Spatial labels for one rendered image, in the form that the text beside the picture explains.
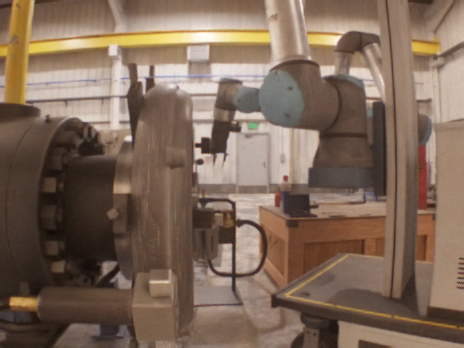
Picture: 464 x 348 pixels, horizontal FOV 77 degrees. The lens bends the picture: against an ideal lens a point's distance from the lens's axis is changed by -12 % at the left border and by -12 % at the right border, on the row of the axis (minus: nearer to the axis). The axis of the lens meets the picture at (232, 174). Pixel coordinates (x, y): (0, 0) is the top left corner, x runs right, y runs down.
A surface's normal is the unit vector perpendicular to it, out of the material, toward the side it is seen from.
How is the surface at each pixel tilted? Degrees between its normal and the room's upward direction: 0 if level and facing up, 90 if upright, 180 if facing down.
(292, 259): 90
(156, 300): 23
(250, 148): 90
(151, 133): 60
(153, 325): 112
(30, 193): 78
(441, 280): 90
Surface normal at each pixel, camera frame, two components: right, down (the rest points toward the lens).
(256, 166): 0.00, 0.00
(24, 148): 0.09, -0.59
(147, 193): 0.13, -0.18
